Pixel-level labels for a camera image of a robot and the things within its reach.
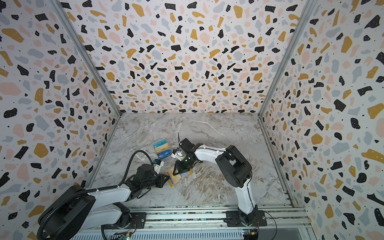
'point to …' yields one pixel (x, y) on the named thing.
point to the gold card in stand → (162, 148)
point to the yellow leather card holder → (183, 175)
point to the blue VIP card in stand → (165, 153)
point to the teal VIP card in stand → (159, 143)
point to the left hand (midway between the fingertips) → (172, 176)
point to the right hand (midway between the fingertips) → (174, 171)
